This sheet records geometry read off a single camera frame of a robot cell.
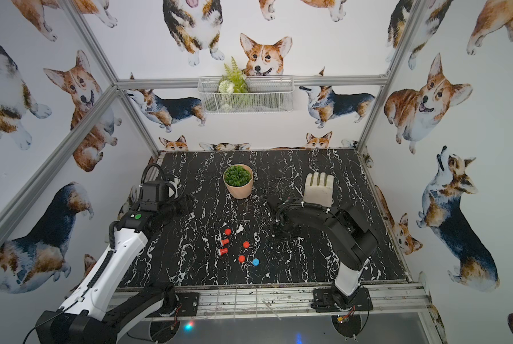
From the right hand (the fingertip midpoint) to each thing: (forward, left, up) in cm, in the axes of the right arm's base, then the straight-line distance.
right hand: (282, 237), depth 88 cm
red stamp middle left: (-2, +24, +2) cm, 24 cm away
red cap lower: (-8, +16, 0) cm, 18 cm away
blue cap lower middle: (-9, +11, -1) cm, 14 cm away
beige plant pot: (+18, +18, +7) cm, 27 cm away
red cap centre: (-2, +15, -1) cm, 15 cm away
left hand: (+8, +34, +19) cm, 40 cm away
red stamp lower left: (-5, +24, 0) cm, 24 cm away
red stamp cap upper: (+3, +23, 0) cm, 23 cm away
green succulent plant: (+24, +20, +12) cm, 33 cm away
